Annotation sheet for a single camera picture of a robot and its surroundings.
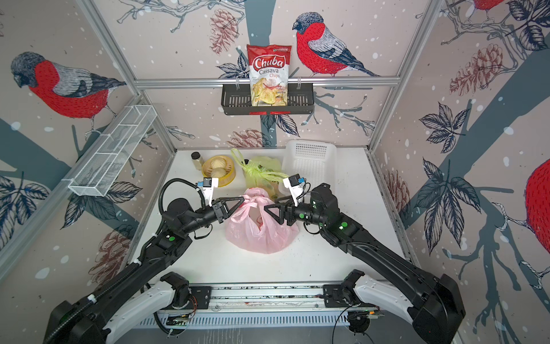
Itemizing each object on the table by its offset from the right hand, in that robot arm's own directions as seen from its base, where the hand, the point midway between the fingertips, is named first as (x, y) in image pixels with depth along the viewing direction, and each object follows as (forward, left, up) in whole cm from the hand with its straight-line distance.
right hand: (270, 205), depth 68 cm
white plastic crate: (+43, -19, -25) cm, 53 cm away
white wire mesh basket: (+10, +60, +5) cm, 61 cm away
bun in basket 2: (+29, +29, -19) cm, 45 cm away
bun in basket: (+35, +30, -20) cm, 50 cm away
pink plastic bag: (-6, +6, -6) cm, 10 cm away
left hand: (+1, +8, +2) cm, 8 cm away
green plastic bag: (+22, +6, -10) cm, 25 cm away
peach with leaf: (-3, +4, -7) cm, 8 cm away
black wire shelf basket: (+48, +19, +8) cm, 53 cm away
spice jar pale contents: (+35, +41, -18) cm, 57 cm away
